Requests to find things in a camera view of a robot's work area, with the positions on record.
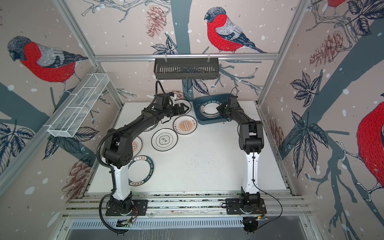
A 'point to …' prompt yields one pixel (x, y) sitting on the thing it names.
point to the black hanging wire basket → (186, 68)
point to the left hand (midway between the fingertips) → (184, 108)
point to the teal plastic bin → (198, 101)
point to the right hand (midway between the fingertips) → (217, 109)
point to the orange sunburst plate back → (185, 124)
